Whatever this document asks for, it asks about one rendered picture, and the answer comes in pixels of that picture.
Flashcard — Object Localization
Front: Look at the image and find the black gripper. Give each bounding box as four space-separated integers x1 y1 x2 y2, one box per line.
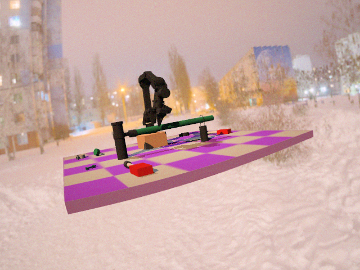
147 98 169 127

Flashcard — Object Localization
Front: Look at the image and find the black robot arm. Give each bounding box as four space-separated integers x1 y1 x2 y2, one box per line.
138 71 170 127

